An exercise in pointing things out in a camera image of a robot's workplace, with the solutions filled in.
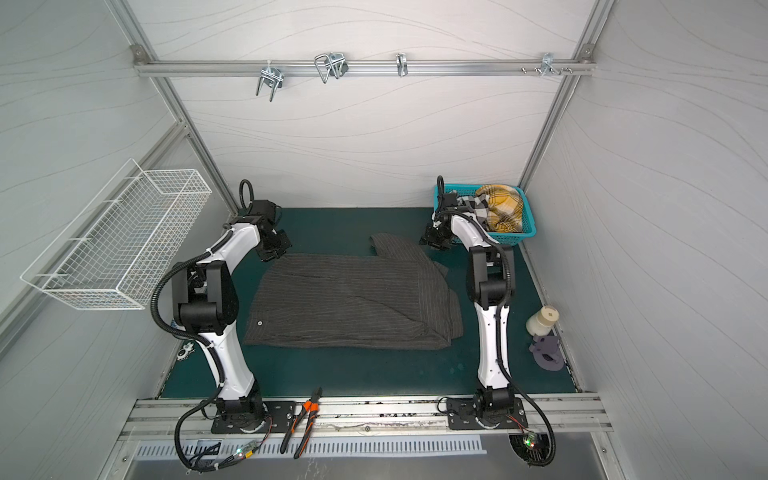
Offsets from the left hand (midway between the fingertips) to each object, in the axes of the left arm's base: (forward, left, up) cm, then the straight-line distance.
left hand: (289, 245), depth 99 cm
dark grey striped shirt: (-14, -36, -8) cm, 40 cm away
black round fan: (-53, -70, -11) cm, 88 cm away
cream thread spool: (-25, -77, -1) cm, 81 cm away
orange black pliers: (-46, -15, -8) cm, 49 cm away
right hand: (+7, -48, -4) cm, 49 cm away
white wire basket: (-23, +29, +23) cm, 43 cm away
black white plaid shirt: (+20, -66, +1) cm, 69 cm away
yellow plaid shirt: (+16, -75, +4) cm, 76 cm away
